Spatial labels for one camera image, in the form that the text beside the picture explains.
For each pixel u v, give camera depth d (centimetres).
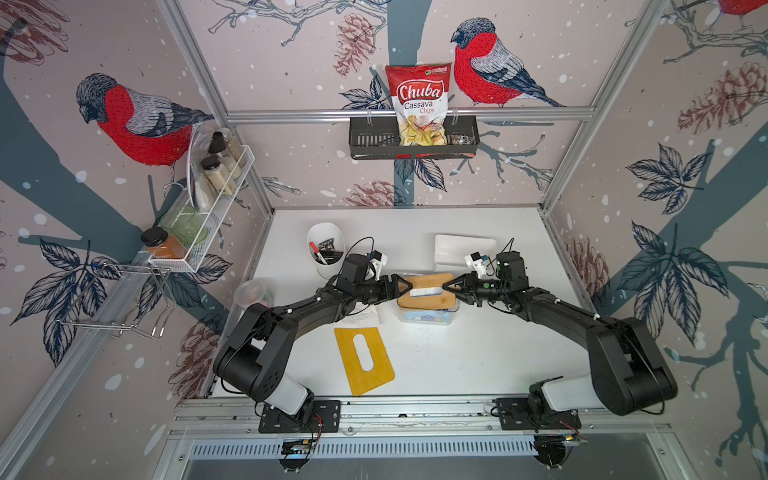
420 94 80
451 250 105
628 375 43
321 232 93
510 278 70
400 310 86
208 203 71
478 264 83
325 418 73
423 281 87
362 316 82
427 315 86
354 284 71
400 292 78
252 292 88
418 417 75
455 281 82
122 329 53
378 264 83
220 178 77
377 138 95
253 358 44
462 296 78
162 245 60
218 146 80
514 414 73
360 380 80
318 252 95
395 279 79
